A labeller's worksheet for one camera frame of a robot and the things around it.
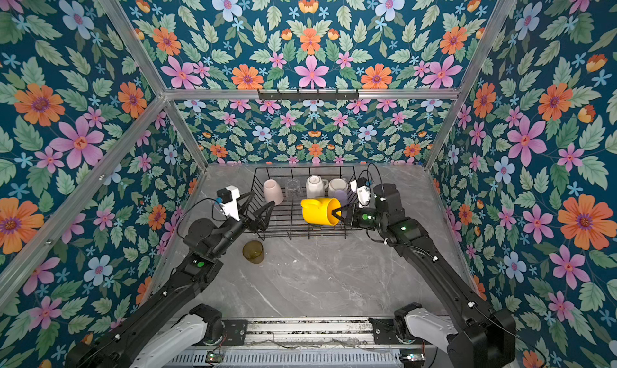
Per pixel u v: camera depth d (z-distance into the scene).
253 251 0.88
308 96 0.93
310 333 0.75
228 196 0.60
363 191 0.68
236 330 0.74
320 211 0.69
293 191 0.99
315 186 0.96
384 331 0.73
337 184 1.01
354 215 0.63
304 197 1.04
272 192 0.96
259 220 0.63
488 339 0.37
